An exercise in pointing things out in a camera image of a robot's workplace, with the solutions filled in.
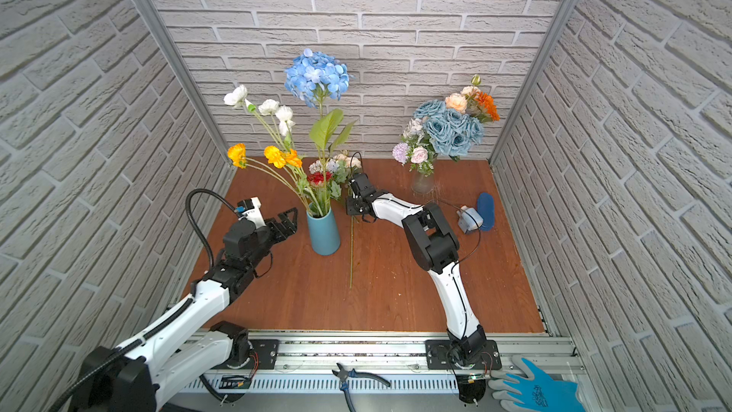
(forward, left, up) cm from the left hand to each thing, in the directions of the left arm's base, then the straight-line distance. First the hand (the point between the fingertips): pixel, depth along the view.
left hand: (293, 209), depth 81 cm
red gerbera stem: (+3, -9, +11) cm, 15 cm away
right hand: (+15, -18, -17) cm, 29 cm away
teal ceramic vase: (-4, -9, -7) cm, 12 cm away
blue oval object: (+11, -66, -15) cm, 68 cm away
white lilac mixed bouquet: (+18, -37, +8) cm, 42 cm away
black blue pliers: (-39, -16, -17) cm, 46 cm away
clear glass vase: (+21, -43, -13) cm, 49 cm away
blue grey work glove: (-43, -63, -16) cm, 78 cm away
